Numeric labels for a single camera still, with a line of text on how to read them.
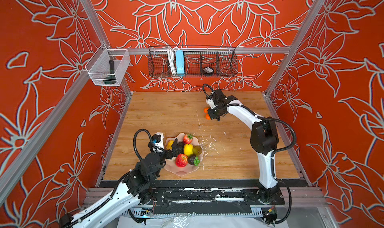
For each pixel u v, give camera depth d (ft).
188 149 2.67
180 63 2.94
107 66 3.02
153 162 1.76
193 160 2.54
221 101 2.32
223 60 3.30
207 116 3.06
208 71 3.13
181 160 2.55
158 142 2.01
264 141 1.80
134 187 1.75
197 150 2.59
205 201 2.39
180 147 2.74
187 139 2.80
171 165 2.69
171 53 2.87
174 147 2.16
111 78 2.62
